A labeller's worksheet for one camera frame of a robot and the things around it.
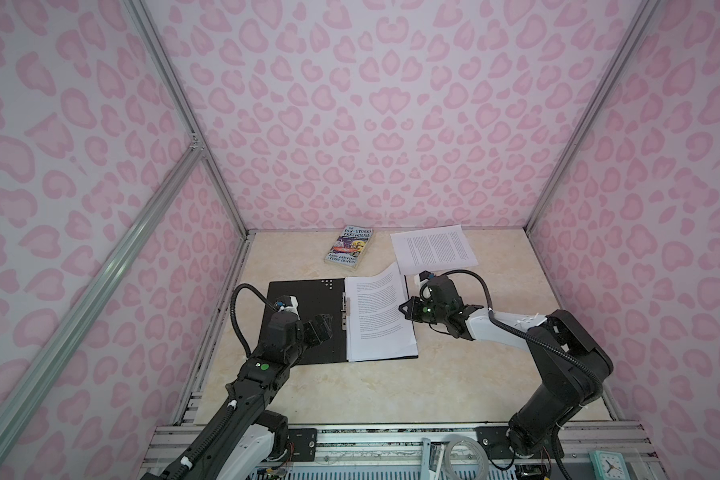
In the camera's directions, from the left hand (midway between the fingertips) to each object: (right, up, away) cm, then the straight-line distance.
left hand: (319, 317), depth 82 cm
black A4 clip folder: (-1, +3, +21) cm, 21 cm away
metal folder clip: (+6, -1, +15) cm, 16 cm away
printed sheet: (+16, -5, +11) cm, 20 cm away
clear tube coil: (+32, -34, -12) cm, 48 cm away
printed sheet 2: (+38, +19, +32) cm, 53 cm away
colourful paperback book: (+6, +21, +31) cm, 37 cm away
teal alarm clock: (+69, -31, -14) cm, 77 cm away
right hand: (+23, +2, +7) cm, 24 cm away
